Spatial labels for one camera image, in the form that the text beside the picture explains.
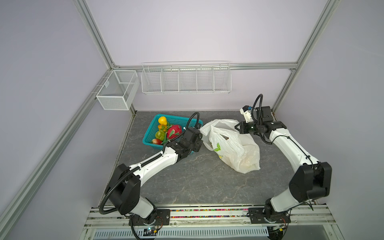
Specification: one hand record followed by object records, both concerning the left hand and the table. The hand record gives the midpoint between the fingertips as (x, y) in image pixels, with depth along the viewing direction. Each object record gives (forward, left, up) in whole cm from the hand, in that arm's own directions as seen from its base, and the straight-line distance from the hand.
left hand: (194, 139), depth 85 cm
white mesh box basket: (+32, +49, +11) cm, 59 cm away
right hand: (+4, -24, +4) cm, 25 cm away
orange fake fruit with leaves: (+17, +21, -9) cm, 29 cm away
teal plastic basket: (+17, +28, -7) cm, 33 cm away
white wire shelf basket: (+40, +1, +14) cm, 43 cm away
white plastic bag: (-11, -22, +4) cm, 25 cm away
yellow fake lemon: (+21, +21, -6) cm, 31 cm away
